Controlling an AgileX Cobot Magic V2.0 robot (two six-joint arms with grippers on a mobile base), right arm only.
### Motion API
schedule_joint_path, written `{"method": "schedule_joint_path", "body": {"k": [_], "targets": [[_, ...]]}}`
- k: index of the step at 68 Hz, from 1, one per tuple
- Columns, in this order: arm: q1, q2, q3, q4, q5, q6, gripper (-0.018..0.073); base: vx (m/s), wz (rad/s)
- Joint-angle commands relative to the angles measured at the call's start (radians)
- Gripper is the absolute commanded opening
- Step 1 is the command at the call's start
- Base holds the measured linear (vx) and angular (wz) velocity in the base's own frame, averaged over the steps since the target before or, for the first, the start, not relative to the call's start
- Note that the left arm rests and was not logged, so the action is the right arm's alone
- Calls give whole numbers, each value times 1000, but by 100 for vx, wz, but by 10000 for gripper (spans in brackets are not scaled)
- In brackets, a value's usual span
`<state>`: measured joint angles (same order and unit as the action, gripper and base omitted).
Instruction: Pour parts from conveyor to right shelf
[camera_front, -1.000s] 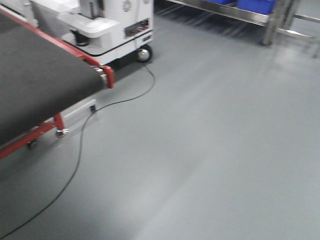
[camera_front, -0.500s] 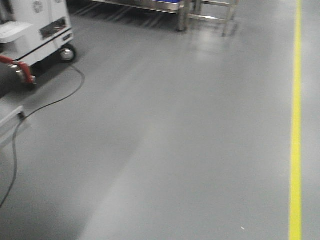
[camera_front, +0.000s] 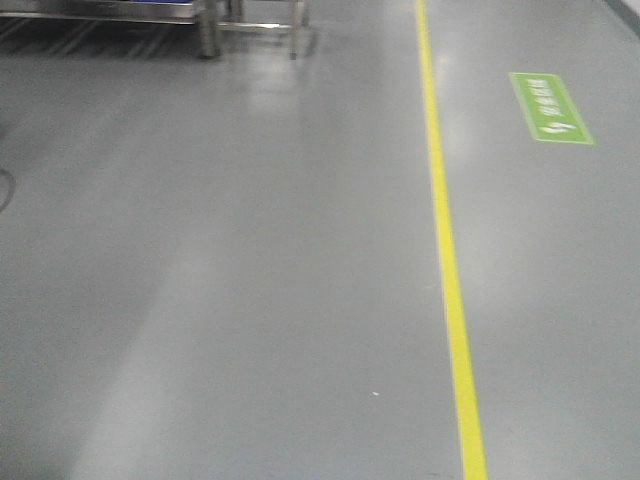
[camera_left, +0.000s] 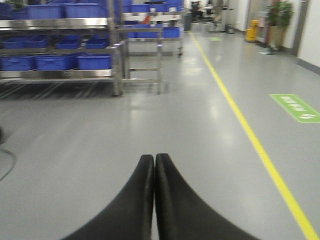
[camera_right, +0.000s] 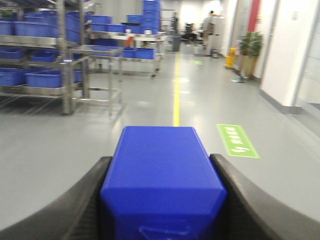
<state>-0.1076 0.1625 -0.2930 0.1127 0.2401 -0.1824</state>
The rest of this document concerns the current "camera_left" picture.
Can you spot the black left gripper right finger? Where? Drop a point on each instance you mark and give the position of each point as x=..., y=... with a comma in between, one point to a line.
x=180, y=207

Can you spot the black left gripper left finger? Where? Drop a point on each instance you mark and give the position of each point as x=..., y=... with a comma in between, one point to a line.
x=132, y=202

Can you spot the row of blue bins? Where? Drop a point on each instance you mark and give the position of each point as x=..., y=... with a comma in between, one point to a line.
x=171, y=32
x=55, y=62

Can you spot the bare steel table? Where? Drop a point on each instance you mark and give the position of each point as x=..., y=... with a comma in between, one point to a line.
x=140, y=30

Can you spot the dark waste bin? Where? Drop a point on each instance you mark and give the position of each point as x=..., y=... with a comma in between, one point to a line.
x=187, y=22

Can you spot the steel rack on castors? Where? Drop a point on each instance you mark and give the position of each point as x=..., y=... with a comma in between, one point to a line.
x=55, y=23
x=175, y=17

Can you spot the person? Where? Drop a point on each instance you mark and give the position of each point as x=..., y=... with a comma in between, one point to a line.
x=218, y=11

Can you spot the tall potted plant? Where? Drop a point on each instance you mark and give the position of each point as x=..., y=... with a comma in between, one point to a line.
x=278, y=15

